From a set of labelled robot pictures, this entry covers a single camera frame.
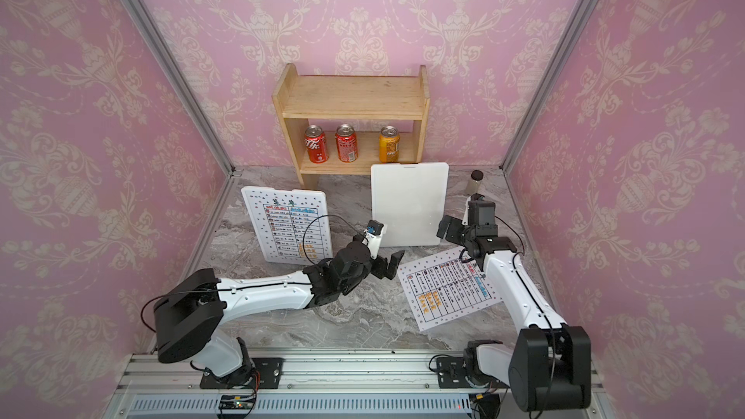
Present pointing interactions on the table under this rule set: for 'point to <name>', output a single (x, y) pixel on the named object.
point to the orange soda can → (389, 145)
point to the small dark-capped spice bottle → (473, 185)
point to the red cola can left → (315, 142)
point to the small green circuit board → (237, 402)
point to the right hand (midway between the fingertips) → (455, 225)
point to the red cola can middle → (346, 143)
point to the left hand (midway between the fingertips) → (392, 247)
